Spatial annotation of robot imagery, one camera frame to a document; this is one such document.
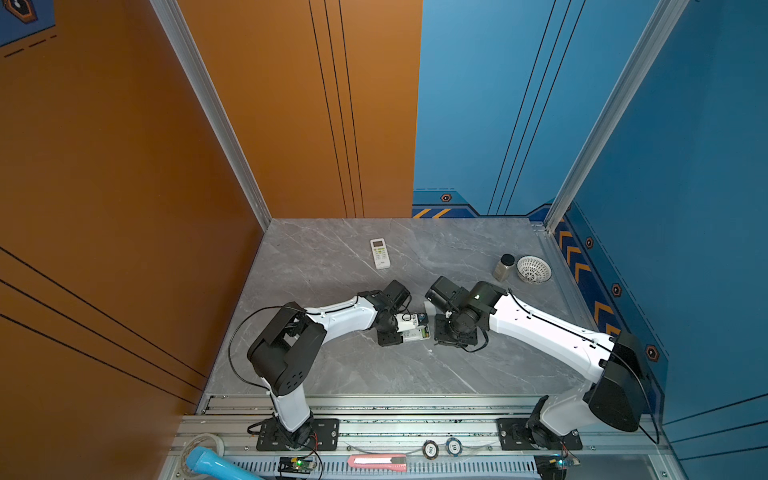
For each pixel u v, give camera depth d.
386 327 0.79
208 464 0.65
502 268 0.98
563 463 0.70
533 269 1.04
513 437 0.72
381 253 1.09
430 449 0.71
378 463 0.70
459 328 0.63
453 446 0.72
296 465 0.71
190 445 0.71
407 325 0.80
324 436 0.74
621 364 0.41
